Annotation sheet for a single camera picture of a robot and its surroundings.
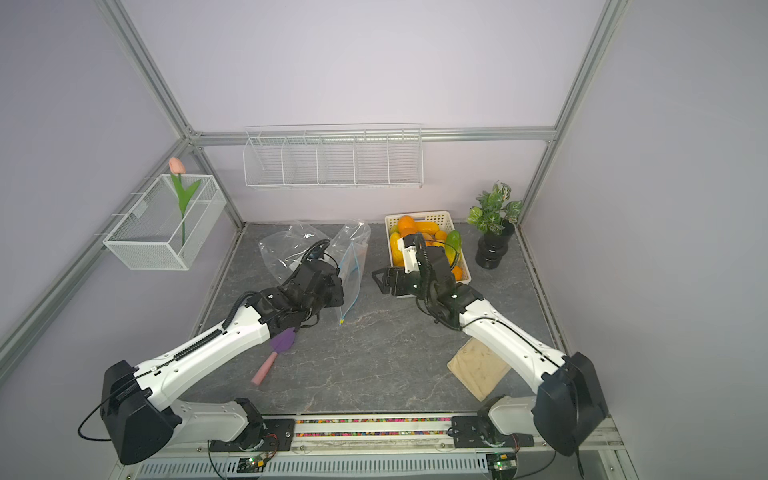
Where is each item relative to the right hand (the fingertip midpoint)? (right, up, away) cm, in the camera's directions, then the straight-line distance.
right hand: (382, 272), depth 78 cm
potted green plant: (+33, +15, +8) cm, 37 cm away
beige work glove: (+28, -28, +7) cm, 40 cm away
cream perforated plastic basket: (+23, +17, +38) cm, 47 cm away
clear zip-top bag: (-39, +5, +34) cm, 52 cm away
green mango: (+23, +9, +21) cm, 33 cm away
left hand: (-12, -4, +1) cm, 12 cm away
